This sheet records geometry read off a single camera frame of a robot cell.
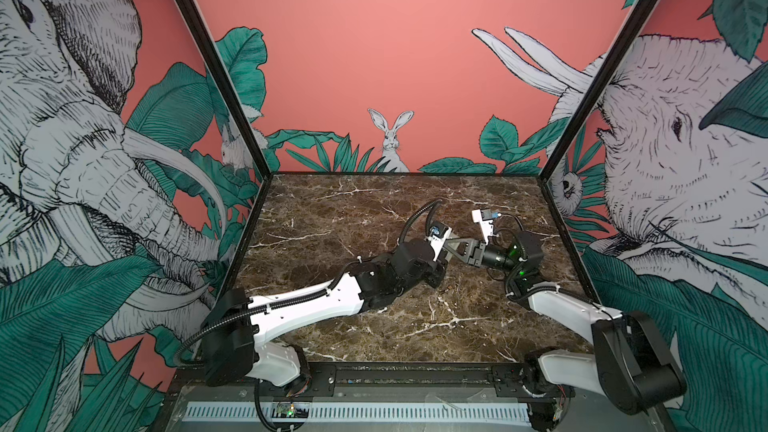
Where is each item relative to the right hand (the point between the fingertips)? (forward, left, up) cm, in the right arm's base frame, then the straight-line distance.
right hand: (442, 247), depth 73 cm
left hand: (-1, -1, +1) cm, 2 cm away
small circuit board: (-32, +37, -22) cm, 53 cm away
